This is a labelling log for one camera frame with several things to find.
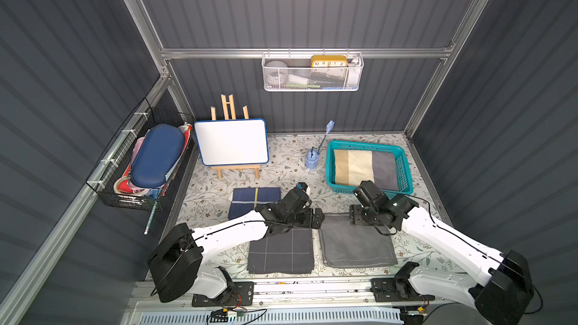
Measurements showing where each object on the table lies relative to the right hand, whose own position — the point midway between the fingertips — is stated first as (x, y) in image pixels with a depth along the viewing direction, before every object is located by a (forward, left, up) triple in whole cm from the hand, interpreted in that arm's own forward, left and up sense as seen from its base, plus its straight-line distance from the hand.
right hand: (361, 214), depth 81 cm
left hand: (-2, +17, +1) cm, 17 cm away
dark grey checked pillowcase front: (-11, +26, -9) cm, 30 cm away
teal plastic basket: (+22, -22, -2) cm, 31 cm away
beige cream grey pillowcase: (+25, -2, -4) cm, 25 cm away
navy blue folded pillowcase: (+10, +46, -8) cm, 47 cm away
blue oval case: (+8, +66, +25) cm, 71 cm away
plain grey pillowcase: (-8, +5, -9) cm, 13 cm away
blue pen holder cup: (+28, +17, -4) cm, 33 cm away
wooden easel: (+24, +42, -4) cm, 48 cm away
